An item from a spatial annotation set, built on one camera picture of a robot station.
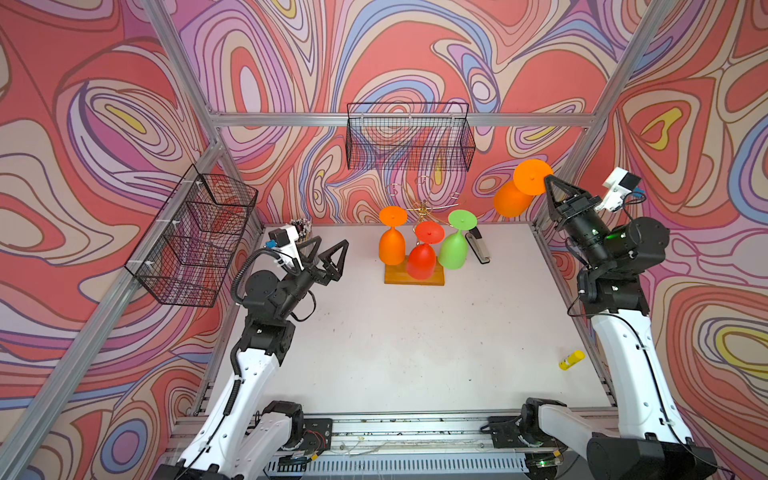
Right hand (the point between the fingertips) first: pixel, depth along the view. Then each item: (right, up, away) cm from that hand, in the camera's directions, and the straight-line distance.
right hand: (540, 183), depth 57 cm
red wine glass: (-21, -15, +22) cm, 34 cm away
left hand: (-41, -11, +8) cm, 43 cm away
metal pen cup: (-57, -5, +38) cm, 69 cm away
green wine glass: (-12, -12, +24) cm, 29 cm away
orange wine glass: (-29, -11, +25) cm, 40 cm away
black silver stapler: (+4, -10, +53) cm, 54 cm away
